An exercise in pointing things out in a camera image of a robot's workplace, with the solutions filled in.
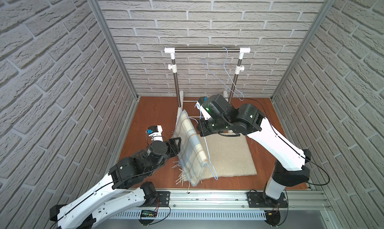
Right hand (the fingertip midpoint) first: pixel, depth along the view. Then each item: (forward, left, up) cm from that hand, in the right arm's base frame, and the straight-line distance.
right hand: (193, 132), depth 60 cm
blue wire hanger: (+56, -28, -13) cm, 64 cm away
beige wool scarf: (+2, -19, -33) cm, 39 cm away
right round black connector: (-29, -36, -35) cm, 57 cm away
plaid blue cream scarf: (-3, +2, -19) cm, 19 cm away
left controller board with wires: (-25, +25, -37) cm, 51 cm away
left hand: (+2, +7, -6) cm, 9 cm away
